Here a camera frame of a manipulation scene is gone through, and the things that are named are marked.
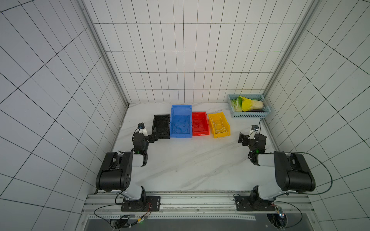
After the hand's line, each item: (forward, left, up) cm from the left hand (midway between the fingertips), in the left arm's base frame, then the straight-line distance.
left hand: (148, 130), depth 94 cm
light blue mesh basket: (+17, -77, -2) cm, 79 cm away
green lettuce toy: (+25, -65, 0) cm, 70 cm away
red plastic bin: (+14, -38, -2) cm, 40 cm away
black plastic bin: (+7, -7, -5) cm, 11 cm away
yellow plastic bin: (+7, -54, -1) cm, 55 cm away
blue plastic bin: (+22, -19, -6) cm, 30 cm away
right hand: (0, -65, -1) cm, 65 cm away
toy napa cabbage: (+25, -75, 0) cm, 79 cm away
